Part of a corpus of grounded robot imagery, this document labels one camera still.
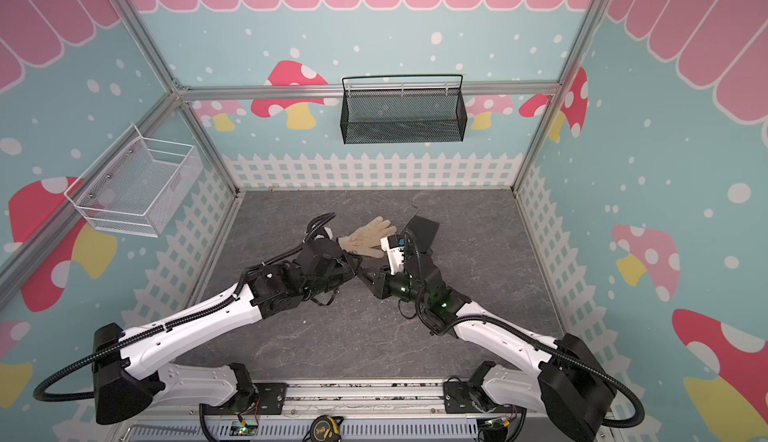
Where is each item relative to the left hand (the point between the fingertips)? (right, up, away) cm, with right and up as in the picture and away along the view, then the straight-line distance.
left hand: (361, 266), depth 74 cm
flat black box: (+19, +8, +37) cm, 43 cm away
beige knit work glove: (-1, +4, +32) cm, 32 cm away
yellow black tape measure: (-7, -37, -6) cm, 38 cm away
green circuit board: (-28, -39, -2) cm, 48 cm away
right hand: (-1, -2, -1) cm, 2 cm away
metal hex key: (+14, +12, +35) cm, 40 cm away
